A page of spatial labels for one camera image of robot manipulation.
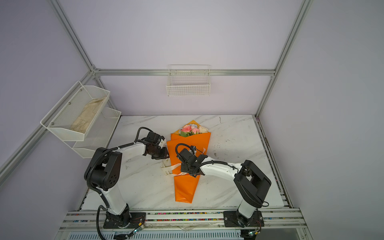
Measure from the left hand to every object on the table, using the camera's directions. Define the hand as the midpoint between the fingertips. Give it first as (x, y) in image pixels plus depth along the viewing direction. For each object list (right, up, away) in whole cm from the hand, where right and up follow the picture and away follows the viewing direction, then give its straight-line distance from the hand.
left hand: (167, 157), depth 95 cm
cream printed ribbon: (0, -5, -2) cm, 5 cm away
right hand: (+11, -4, -9) cm, 15 cm away
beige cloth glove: (-41, +21, -19) cm, 50 cm away
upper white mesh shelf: (-48, +24, -17) cm, 56 cm away
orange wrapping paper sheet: (+12, -13, -13) cm, 22 cm away
